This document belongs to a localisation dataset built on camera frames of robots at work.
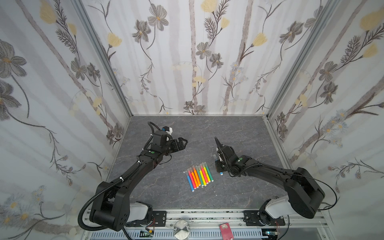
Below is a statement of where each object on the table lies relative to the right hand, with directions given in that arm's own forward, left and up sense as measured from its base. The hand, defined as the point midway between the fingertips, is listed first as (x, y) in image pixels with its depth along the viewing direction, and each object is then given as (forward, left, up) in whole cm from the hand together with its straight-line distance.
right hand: (213, 161), depth 87 cm
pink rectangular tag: (-34, -5, -5) cm, 35 cm away
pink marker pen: (-6, +5, -7) cm, 10 cm away
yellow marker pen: (-4, +3, -7) cm, 9 cm away
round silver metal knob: (-34, +16, +8) cm, 39 cm away
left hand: (+8, +20, +9) cm, 23 cm away
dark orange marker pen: (-8, +11, -7) cm, 16 cm away
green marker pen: (-4, +2, -7) cm, 9 cm away
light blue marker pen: (-10, +14, -7) cm, 19 cm away
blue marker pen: (-7, -4, -2) cm, 8 cm away
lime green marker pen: (-12, +5, -6) cm, 15 cm away
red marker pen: (-9, +12, -7) cm, 16 cm away
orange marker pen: (-10, +8, -7) cm, 15 cm away
